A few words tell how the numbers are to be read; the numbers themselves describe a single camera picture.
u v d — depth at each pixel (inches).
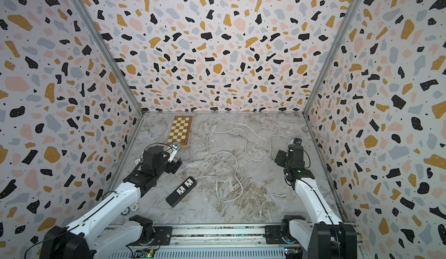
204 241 28.7
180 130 42.8
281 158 30.7
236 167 37.3
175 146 28.7
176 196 32.9
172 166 29.5
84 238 15.8
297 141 29.9
